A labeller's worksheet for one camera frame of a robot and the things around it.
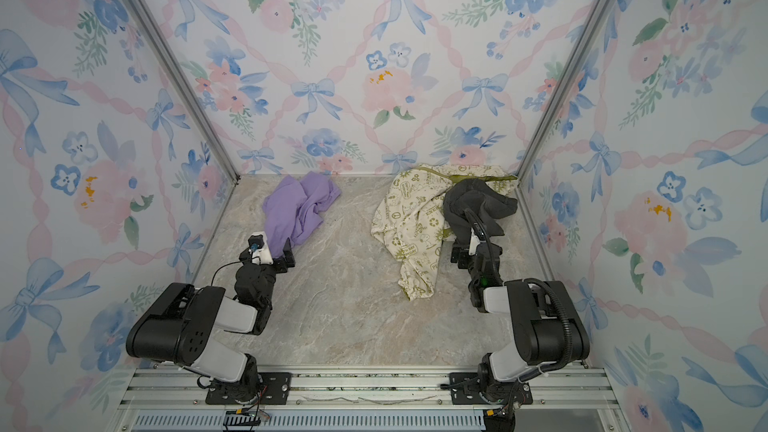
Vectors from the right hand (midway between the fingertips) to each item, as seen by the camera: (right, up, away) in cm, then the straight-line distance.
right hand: (472, 239), depth 94 cm
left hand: (-60, +1, -6) cm, 61 cm away
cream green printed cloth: (-19, +6, +3) cm, 20 cm away
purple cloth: (-59, +10, +7) cm, 60 cm away
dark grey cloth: (+5, +11, +1) cm, 12 cm away
